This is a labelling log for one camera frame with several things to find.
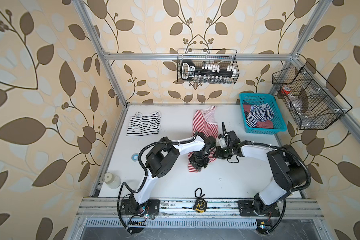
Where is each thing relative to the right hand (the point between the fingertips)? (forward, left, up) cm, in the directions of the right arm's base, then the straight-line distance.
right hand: (213, 156), depth 92 cm
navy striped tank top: (+30, -37, +5) cm, 48 cm away
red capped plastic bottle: (+15, -44, +31) cm, 56 cm away
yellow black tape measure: (-27, +11, +3) cm, 29 cm away
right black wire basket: (+10, -46, +35) cm, 59 cm away
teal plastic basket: (+21, -46, +8) cm, 51 cm away
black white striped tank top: (+25, +50, +2) cm, 56 cm away
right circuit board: (-36, -19, -2) cm, 40 cm away
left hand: (-8, +8, +1) cm, 12 cm away
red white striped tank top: (+26, +3, +2) cm, 27 cm away
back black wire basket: (+35, -14, +31) cm, 49 cm away
